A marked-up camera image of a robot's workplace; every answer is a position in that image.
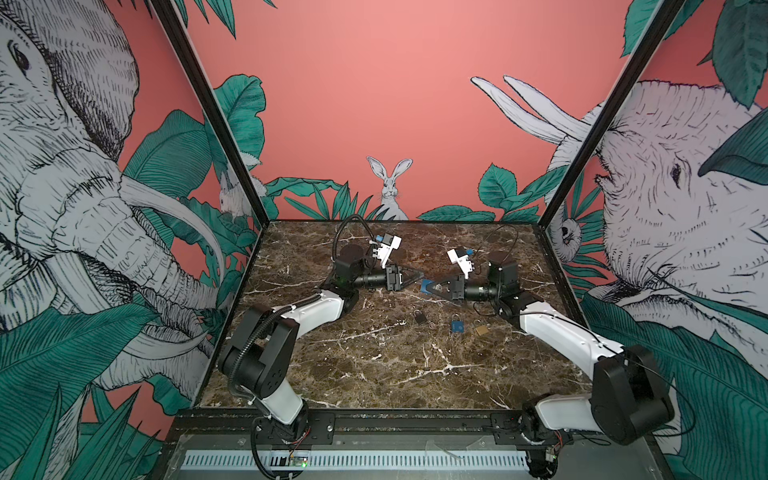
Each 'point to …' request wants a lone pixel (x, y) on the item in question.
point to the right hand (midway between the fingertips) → (429, 289)
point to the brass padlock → (482, 330)
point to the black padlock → (419, 317)
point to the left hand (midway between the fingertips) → (422, 274)
